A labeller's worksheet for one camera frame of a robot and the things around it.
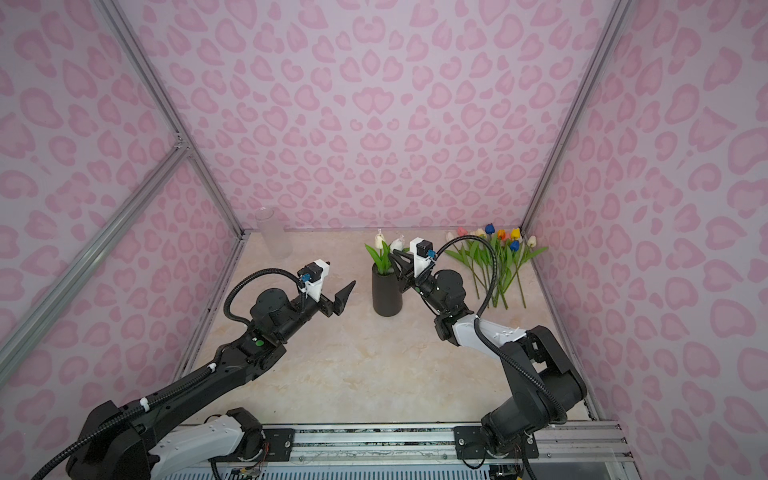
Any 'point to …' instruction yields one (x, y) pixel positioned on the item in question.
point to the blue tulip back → (490, 228)
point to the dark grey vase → (386, 295)
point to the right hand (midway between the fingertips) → (393, 252)
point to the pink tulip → (462, 232)
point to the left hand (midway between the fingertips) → (341, 268)
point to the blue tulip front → (515, 247)
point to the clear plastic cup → (279, 245)
